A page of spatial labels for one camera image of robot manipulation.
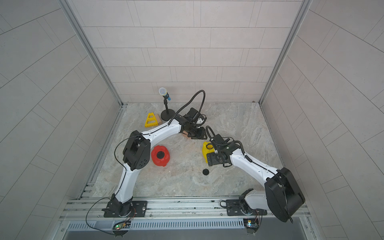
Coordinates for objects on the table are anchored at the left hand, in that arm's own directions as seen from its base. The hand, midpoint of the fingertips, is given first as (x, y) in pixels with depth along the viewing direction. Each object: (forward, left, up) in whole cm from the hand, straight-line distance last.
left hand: (208, 137), depth 90 cm
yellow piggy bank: (-8, +1, +1) cm, 8 cm away
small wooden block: (+18, +34, -6) cm, 39 cm away
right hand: (-12, -4, -4) cm, 13 cm away
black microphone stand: (+22, +28, -5) cm, 36 cm away
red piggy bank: (-15, +25, -2) cm, 29 cm away
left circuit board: (-43, +39, -3) cm, 58 cm away
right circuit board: (-42, -19, -7) cm, 46 cm away
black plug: (-12, +27, +1) cm, 29 cm away
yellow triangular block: (+17, +40, -7) cm, 44 cm away
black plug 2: (-18, +2, -7) cm, 20 cm away
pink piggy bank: (-4, +13, +10) cm, 17 cm away
